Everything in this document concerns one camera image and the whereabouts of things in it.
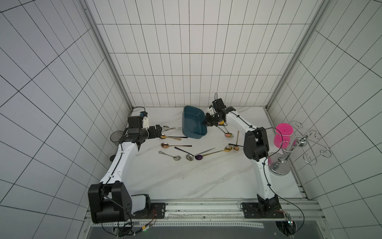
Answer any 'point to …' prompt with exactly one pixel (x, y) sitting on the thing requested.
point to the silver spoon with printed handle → (165, 127)
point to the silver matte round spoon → (190, 157)
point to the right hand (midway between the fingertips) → (197, 122)
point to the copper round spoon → (166, 145)
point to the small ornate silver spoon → (175, 157)
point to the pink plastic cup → (282, 137)
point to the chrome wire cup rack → (279, 162)
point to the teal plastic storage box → (194, 125)
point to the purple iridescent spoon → (198, 157)
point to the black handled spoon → (236, 145)
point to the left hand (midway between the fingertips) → (153, 131)
